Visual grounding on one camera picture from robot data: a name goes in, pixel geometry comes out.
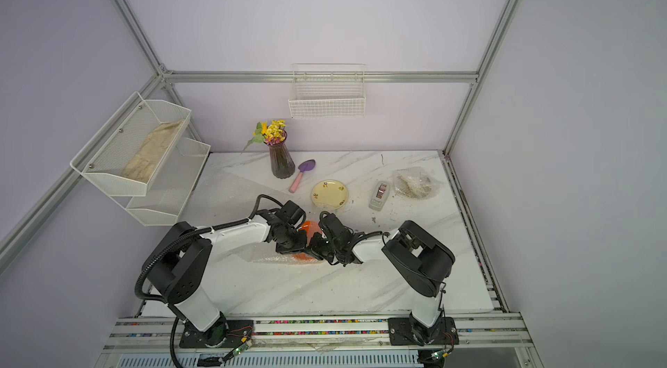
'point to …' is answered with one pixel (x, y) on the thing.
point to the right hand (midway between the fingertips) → (298, 255)
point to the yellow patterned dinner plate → (416, 184)
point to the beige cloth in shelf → (146, 159)
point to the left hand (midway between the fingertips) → (303, 253)
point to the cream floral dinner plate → (330, 194)
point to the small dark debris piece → (373, 220)
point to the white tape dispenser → (380, 194)
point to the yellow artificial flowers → (272, 134)
